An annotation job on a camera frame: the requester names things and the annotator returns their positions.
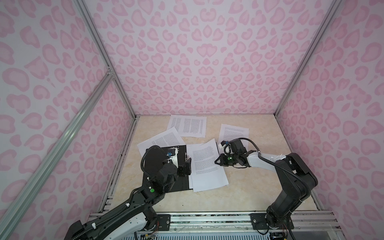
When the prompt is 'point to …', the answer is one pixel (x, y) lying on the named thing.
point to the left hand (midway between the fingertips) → (184, 156)
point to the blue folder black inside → (182, 182)
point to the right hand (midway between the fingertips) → (216, 160)
